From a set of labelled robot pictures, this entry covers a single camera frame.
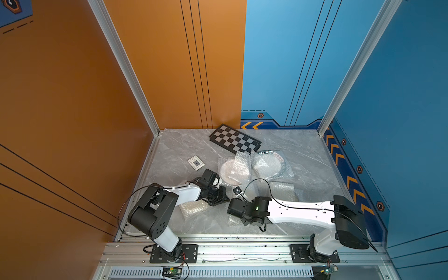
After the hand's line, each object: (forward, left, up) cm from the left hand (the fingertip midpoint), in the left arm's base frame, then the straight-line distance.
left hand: (231, 197), depth 89 cm
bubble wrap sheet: (-13, -1, +4) cm, 13 cm away
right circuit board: (-30, -40, 0) cm, 50 cm away
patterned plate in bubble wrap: (+19, -23, +2) cm, 30 cm away
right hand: (-9, -7, +5) cm, 12 cm away
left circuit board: (-31, +24, -4) cm, 40 cm away
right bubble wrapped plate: (+2, -27, +4) cm, 27 cm away
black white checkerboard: (+37, -1, +2) cm, 37 cm away
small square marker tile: (+21, +21, 0) cm, 30 cm away
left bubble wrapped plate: (-8, +19, +4) cm, 21 cm away
